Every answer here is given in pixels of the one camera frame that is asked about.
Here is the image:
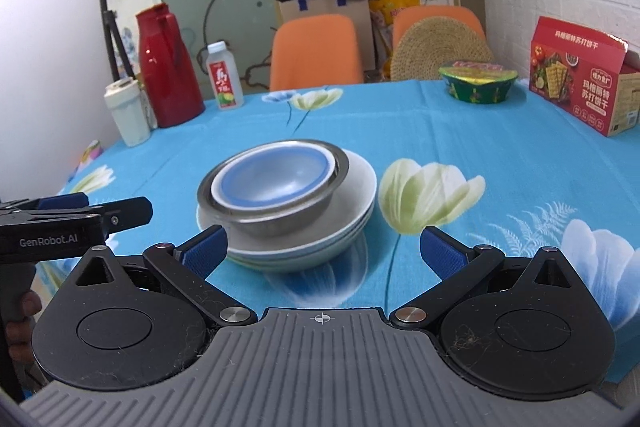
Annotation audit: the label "white ribbed bowl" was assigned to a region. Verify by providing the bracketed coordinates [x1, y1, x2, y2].
[209, 143, 338, 214]

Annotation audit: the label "stainless steel bowl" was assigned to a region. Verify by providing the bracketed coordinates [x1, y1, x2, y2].
[196, 139, 349, 237]

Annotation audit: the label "left hand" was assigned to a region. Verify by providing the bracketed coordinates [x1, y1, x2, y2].
[6, 291, 42, 365]

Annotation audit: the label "white travel mug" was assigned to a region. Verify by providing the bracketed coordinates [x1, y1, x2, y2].
[104, 78, 151, 147]

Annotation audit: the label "red thermos jug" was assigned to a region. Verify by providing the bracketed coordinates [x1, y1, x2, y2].
[136, 3, 205, 128]

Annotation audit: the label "black light stand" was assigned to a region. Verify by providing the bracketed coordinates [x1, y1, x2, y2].
[100, 0, 136, 81]

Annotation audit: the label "clear juice bottle red label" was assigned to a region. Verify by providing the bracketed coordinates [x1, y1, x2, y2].
[206, 41, 244, 109]

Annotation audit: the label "green instant noodle bowl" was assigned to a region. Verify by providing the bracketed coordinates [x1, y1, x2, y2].
[438, 60, 518, 104]

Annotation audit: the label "woven straw cushion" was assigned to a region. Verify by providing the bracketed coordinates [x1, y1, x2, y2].
[390, 16, 495, 81]

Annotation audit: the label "red cracker box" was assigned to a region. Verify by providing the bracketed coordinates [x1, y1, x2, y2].
[529, 16, 639, 136]

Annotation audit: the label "orange chair right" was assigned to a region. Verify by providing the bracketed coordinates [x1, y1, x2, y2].
[393, 5, 485, 48]

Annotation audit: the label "orange chair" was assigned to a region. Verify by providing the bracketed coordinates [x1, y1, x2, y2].
[393, 5, 485, 48]
[269, 15, 364, 92]

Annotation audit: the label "orange chair left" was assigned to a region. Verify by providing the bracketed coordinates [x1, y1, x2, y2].
[269, 15, 364, 92]

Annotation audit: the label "yellow snack bag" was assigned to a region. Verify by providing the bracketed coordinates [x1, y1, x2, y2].
[369, 0, 420, 66]

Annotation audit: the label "cardboard box blue handles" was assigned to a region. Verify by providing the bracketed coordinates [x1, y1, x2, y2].
[278, 0, 376, 72]

